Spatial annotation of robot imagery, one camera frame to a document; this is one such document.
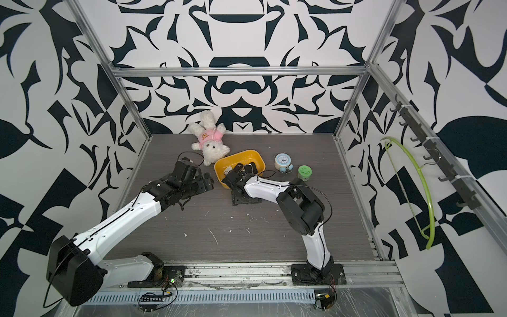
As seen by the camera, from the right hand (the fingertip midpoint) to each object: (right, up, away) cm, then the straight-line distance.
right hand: (244, 196), depth 95 cm
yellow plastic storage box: (-8, +16, +10) cm, 20 cm away
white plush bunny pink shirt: (-19, +30, +13) cm, 38 cm away
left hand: (-16, +10, -13) cm, 23 cm away
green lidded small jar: (+29, +11, +4) cm, 32 cm away
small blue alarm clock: (+19, +16, +8) cm, 26 cm away
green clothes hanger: (+56, 0, -38) cm, 67 cm away
